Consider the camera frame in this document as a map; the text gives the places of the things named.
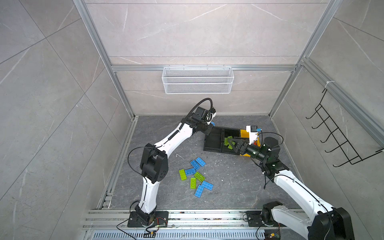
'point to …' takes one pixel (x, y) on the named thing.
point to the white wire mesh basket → (197, 80)
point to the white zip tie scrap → (179, 156)
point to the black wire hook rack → (343, 143)
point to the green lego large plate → (226, 142)
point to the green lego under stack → (201, 177)
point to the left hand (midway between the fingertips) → (210, 123)
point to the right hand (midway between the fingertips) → (230, 138)
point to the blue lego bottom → (199, 192)
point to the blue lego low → (190, 172)
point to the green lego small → (193, 183)
